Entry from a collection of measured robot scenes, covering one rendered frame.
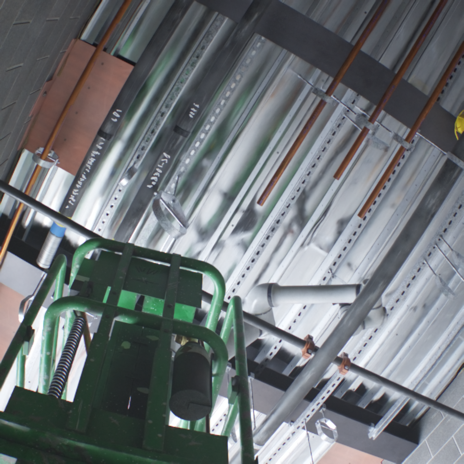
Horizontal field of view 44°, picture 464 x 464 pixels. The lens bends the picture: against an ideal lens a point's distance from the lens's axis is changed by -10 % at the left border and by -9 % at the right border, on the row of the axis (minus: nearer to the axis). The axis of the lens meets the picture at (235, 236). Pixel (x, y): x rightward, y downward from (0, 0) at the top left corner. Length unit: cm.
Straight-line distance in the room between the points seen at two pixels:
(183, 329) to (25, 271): 172
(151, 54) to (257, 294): 124
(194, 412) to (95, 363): 31
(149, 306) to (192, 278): 18
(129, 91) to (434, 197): 135
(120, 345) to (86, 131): 166
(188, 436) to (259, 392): 219
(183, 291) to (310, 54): 139
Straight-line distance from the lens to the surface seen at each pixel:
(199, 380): 168
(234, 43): 259
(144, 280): 209
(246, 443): 154
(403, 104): 310
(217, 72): 260
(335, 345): 273
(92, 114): 324
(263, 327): 274
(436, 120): 318
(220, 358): 185
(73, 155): 331
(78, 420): 134
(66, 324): 242
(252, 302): 300
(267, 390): 361
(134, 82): 263
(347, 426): 388
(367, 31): 246
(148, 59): 261
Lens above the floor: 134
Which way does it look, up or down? 69 degrees up
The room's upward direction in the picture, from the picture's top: 5 degrees counter-clockwise
